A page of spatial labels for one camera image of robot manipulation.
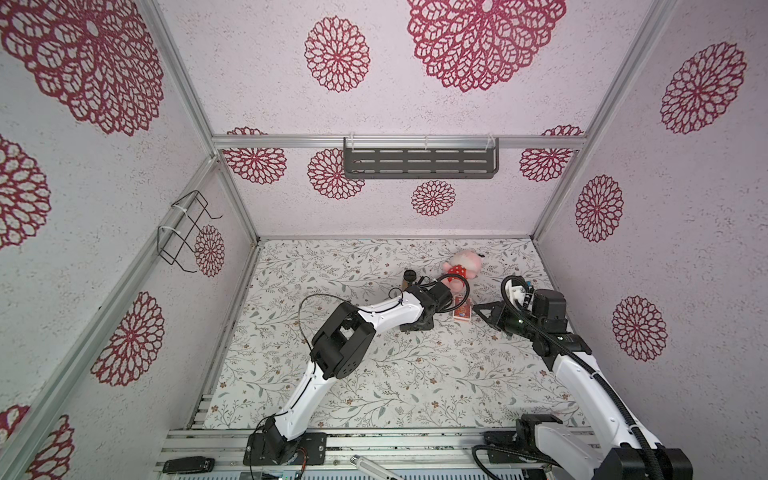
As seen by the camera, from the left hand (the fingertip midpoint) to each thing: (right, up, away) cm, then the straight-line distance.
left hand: (415, 327), depth 97 cm
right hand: (+14, +10, -18) cm, 25 cm away
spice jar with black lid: (-2, +17, 0) cm, 17 cm away
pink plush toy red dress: (+18, +21, +9) cm, 29 cm away
